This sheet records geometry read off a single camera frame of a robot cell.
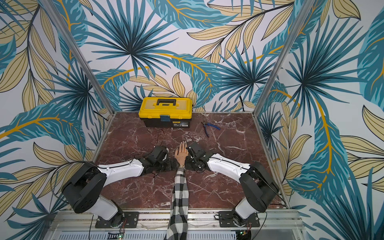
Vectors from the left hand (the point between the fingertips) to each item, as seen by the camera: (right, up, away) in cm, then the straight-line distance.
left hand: (172, 168), depth 88 cm
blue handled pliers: (+21, +26, +23) cm, 41 cm away
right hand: (+8, +2, -2) cm, 8 cm away
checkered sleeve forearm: (+5, -20, -21) cm, 30 cm away
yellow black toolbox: (-6, +34, +9) cm, 36 cm away
